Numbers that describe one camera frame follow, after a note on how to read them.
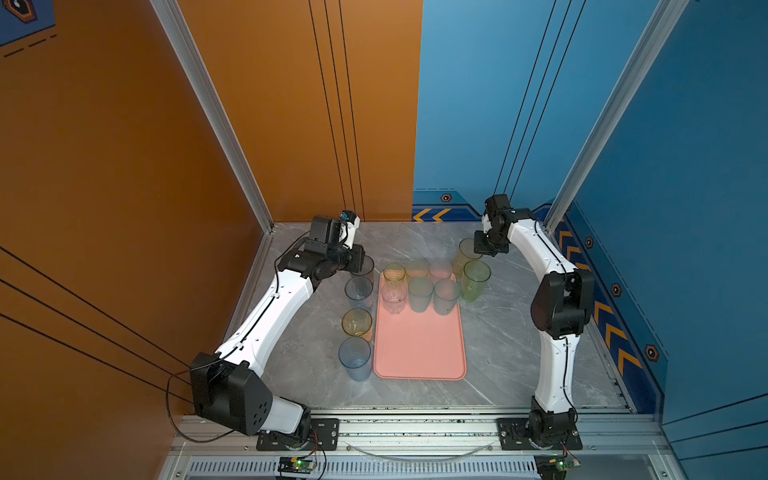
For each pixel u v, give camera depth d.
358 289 0.92
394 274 0.99
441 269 0.99
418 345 0.87
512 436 0.72
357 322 0.84
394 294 0.96
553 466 0.71
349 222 0.70
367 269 0.90
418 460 0.70
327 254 0.60
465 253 0.92
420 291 0.89
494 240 0.83
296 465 0.71
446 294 0.94
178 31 0.72
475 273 0.95
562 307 0.56
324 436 0.73
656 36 0.72
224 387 0.40
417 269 0.98
